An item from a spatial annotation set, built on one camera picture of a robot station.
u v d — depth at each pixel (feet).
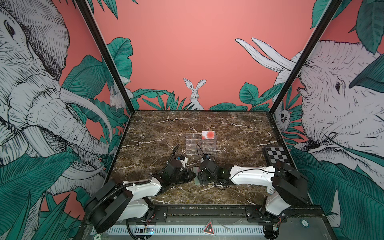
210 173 2.12
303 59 2.89
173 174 2.24
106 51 2.82
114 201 1.39
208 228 2.30
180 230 2.30
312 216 2.45
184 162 2.67
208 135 3.13
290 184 1.46
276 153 3.06
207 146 3.32
